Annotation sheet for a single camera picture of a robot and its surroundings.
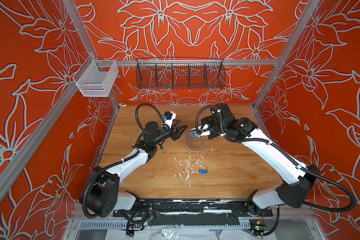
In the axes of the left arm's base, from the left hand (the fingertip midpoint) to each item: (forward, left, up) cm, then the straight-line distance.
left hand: (183, 122), depth 75 cm
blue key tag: (-15, -13, -27) cm, 33 cm away
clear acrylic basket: (+28, +58, +5) cm, 65 cm away
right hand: (-1, -8, +3) cm, 8 cm away
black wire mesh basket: (+38, +4, +5) cm, 39 cm away
